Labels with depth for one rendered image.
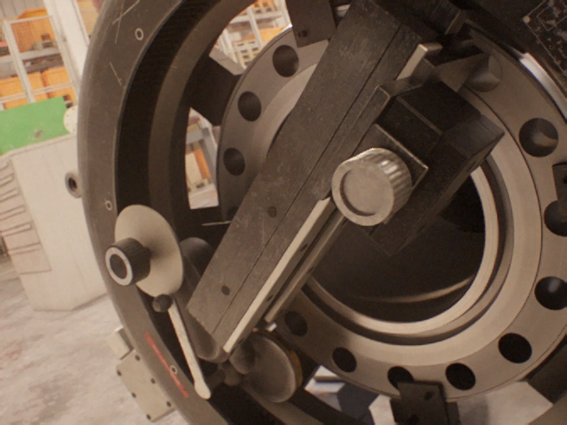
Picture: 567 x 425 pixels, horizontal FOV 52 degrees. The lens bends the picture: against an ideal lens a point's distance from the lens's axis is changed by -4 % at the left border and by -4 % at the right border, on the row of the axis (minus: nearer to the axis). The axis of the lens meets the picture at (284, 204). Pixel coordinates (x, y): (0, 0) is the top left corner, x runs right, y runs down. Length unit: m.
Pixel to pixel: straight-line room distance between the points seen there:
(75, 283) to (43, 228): 0.44
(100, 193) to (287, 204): 0.29
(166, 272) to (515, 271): 0.37
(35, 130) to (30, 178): 3.63
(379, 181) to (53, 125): 7.72
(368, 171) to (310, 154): 0.13
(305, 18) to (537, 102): 0.25
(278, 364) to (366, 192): 0.37
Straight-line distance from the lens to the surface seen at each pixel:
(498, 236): 0.60
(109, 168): 0.71
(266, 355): 0.71
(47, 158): 4.40
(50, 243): 4.32
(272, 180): 0.52
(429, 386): 0.71
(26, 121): 7.92
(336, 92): 0.47
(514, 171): 0.58
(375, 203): 0.37
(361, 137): 0.40
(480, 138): 0.41
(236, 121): 0.73
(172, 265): 0.67
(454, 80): 0.50
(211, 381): 0.73
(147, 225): 0.68
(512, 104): 0.57
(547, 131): 0.70
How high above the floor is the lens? 0.73
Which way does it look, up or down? 7 degrees down
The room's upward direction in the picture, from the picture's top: 19 degrees counter-clockwise
